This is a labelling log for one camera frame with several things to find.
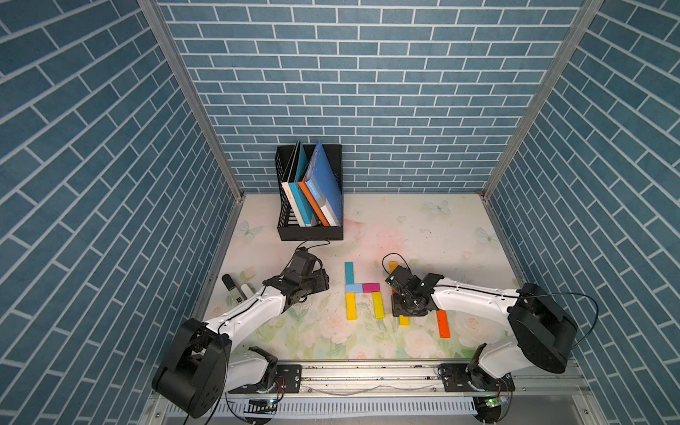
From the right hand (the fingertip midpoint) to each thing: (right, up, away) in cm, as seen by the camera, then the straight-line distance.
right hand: (399, 310), depth 87 cm
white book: (-36, +38, 0) cm, 53 cm away
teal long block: (-17, +11, +9) cm, 22 cm away
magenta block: (-9, +6, +6) cm, 12 cm away
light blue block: (-15, +6, +5) cm, 17 cm away
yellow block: (-7, +1, +1) cm, 7 cm away
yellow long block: (-16, +2, 0) cm, 16 cm away
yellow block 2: (+1, -2, -3) cm, 4 cm away
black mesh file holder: (-42, +28, +23) cm, 56 cm away
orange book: (-28, +35, +4) cm, 45 cm away
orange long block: (+14, -5, -4) cm, 15 cm away
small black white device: (-56, +8, 0) cm, 56 cm away
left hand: (-23, +10, +1) cm, 25 cm away
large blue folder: (-27, +46, +15) cm, 55 cm away
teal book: (-33, +36, +2) cm, 48 cm away
